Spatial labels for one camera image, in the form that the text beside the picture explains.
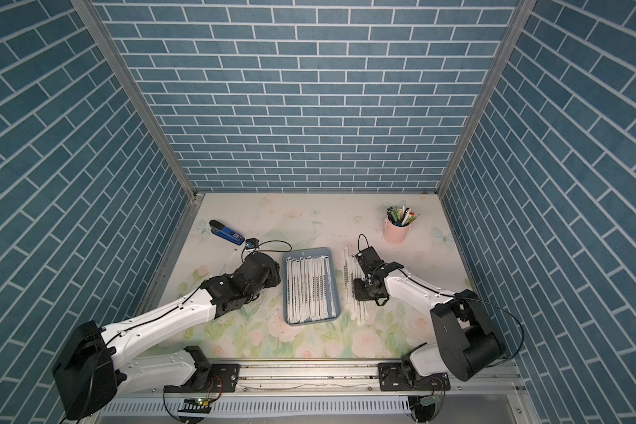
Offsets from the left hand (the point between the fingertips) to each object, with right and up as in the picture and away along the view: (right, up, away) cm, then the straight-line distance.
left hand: (281, 269), depth 83 cm
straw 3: (+8, -8, +8) cm, 14 cm away
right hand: (+27, -10, +7) cm, 29 cm away
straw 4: (+10, -9, +8) cm, 15 cm away
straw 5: (+11, -9, +8) cm, 16 cm away
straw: (+2, -9, +8) cm, 12 cm away
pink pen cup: (+41, +10, +18) cm, 46 cm away
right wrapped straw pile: (+23, -3, +13) cm, 27 cm away
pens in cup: (+43, +17, +17) cm, 49 cm away
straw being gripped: (+6, -9, +8) cm, 14 cm away
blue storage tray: (+9, +3, +16) cm, 19 cm away
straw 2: (+3, -9, +8) cm, 12 cm away
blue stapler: (-28, +12, +20) cm, 37 cm away
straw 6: (+15, -8, +8) cm, 19 cm away
